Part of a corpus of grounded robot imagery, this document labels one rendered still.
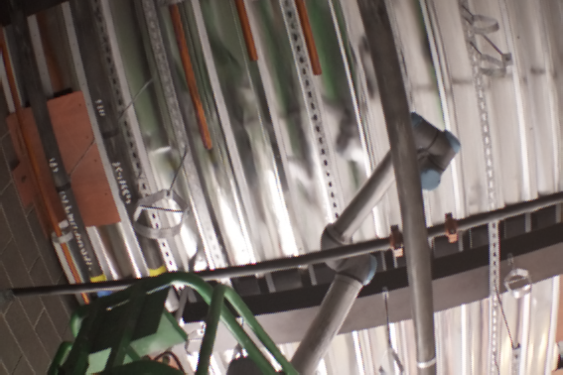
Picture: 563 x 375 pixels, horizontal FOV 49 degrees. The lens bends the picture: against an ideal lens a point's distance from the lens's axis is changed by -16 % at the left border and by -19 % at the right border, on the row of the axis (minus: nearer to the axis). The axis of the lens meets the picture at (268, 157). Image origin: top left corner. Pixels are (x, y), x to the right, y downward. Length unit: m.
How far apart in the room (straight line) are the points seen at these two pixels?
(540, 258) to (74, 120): 2.35
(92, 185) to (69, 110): 0.38
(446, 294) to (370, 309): 0.38
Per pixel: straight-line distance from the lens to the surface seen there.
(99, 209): 3.43
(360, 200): 2.57
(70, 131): 3.32
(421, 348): 2.70
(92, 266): 2.95
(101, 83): 2.61
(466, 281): 3.32
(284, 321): 3.35
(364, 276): 2.71
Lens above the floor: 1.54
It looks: 68 degrees up
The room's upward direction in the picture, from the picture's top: 10 degrees clockwise
